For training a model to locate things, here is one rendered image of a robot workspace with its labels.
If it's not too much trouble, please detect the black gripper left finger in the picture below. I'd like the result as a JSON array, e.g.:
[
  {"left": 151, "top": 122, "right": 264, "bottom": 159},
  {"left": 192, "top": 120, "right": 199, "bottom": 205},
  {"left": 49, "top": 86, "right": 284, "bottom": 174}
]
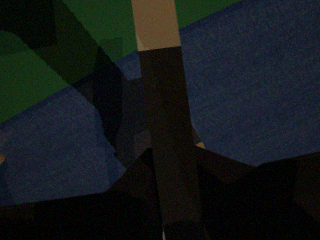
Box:
[{"left": 0, "top": 148, "right": 163, "bottom": 240}]

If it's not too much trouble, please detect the green rectangular mat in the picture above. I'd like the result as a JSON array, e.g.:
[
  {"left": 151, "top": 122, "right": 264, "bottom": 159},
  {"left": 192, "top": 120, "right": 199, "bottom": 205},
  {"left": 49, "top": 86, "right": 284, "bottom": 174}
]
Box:
[{"left": 0, "top": 0, "right": 241, "bottom": 124}]

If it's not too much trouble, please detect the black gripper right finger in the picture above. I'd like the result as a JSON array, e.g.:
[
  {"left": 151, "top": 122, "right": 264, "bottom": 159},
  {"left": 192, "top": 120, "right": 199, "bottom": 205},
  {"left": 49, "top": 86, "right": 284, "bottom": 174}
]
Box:
[{"left": 194, "top": 145, "right": 320, "bottom": 240}]

